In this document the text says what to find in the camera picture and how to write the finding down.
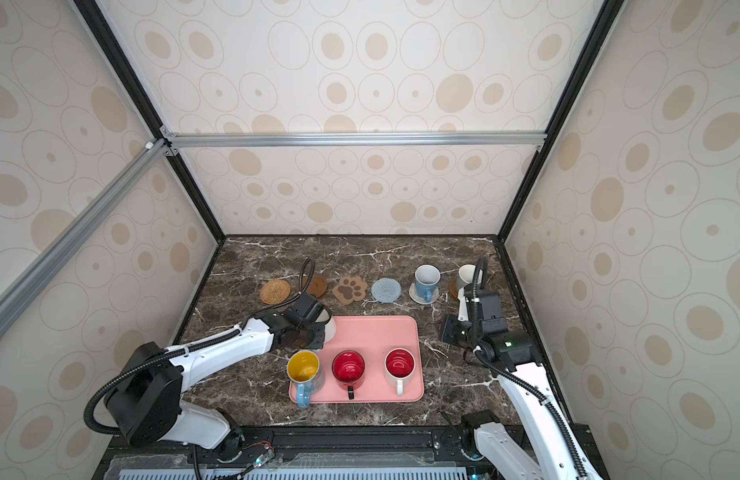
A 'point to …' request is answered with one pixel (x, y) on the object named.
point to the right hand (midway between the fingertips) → (444, 324)
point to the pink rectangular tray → (373, 337)
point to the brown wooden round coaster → (454, 288)
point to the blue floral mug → (426, 279)
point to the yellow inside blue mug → (303, 368)
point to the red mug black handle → (348, 368)
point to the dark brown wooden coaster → (317, 286)
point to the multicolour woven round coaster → (416, 299)
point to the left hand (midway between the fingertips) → (329, 335)
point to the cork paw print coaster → (350, 289)
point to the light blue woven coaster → (385, 290)
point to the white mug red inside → (399, 367)
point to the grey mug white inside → (466, 276)
